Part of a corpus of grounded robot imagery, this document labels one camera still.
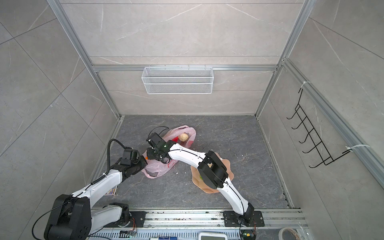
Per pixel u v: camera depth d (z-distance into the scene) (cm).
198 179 84
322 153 64
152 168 86
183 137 101
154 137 70
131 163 69
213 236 66
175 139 99
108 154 64
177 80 101
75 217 40
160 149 68
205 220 75
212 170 55
